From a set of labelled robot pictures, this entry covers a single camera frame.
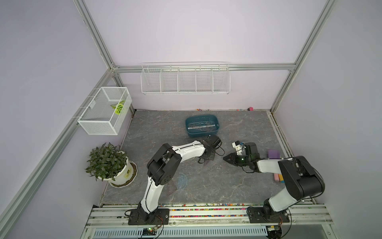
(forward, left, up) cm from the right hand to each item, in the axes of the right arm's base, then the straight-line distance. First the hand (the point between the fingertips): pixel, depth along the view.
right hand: (224, 157), depth 92 cm
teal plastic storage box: (+28, +13, -3) cm, 31 cm away
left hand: (+1, +10, -2) cm, 10 cm away
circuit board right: (-38, -21, -5) cm, 43 cm away
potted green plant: (-10, +60, +17) cm, 64 cm away
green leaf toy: (+17, +60, +28) cm, 69 cm away
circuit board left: (-37, +40, -3) cm, 55 cm away
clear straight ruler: (+26, +14, -1) cm, 29 cm away
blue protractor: (-14, +26, -2) cm, 29 cm away
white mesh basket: (+15, +68, +25) cm, 74 cm away
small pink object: (+46, -29, -3) cm, 55 cm away
